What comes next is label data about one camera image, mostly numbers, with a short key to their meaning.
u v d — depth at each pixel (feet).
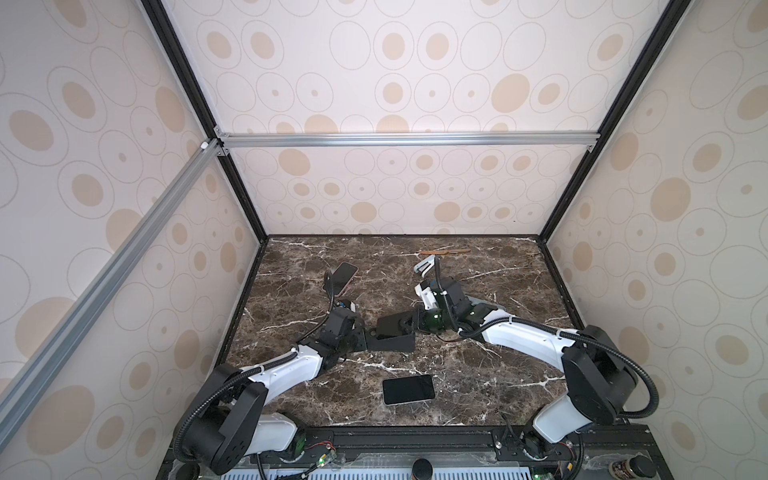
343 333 2.29
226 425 1.36
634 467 2.11
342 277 3.49
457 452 2.39
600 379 1.45
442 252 3.81
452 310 2.17
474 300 3.35
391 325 3.03
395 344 3.02
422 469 2.07
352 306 2.74
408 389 2.84
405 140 2.88
